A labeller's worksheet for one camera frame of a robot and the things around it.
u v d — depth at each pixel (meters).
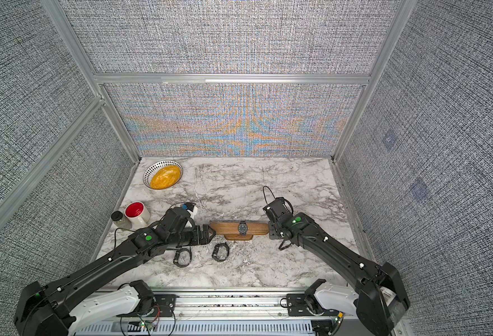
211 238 0.73
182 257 0.84
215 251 0.82
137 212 0.95
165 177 1.03
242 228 0.84
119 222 0.87
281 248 0.68
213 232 0.76
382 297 0.40
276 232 0.65
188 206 0.72
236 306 0.75
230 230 0.84
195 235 0.68
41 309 0.38
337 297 0.54
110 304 0.55
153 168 1.13
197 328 0.70
